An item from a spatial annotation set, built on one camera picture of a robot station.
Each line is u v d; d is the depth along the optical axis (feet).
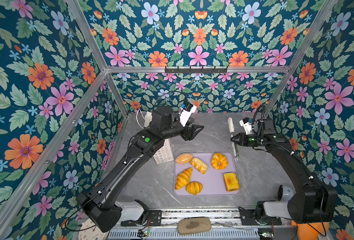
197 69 3.04
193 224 2.27
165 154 2.83
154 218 2.41
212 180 2.73
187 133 1.89
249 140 2.27
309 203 1.32
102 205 1.24
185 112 1.74
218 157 2.97
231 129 2.64
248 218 2.41
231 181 2.66
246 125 2.42
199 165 2.83
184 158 2.97
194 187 2.59
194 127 1.82
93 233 2.22
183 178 2.70
